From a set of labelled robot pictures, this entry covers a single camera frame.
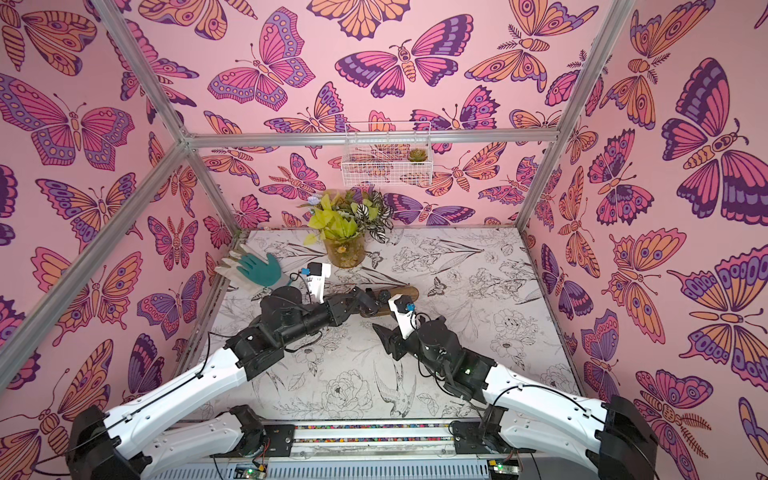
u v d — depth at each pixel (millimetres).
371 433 755
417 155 925
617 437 401
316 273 638
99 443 392
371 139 940
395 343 633
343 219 971
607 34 719
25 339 514
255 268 1061
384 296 917
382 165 1059
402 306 604
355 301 677
